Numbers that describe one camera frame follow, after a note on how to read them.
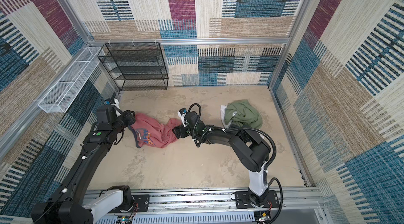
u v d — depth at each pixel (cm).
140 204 75
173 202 75
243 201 73
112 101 69
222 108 108
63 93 73
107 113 58
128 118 70
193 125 71
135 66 110
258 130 46
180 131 80
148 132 85
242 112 96
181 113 82
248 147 50
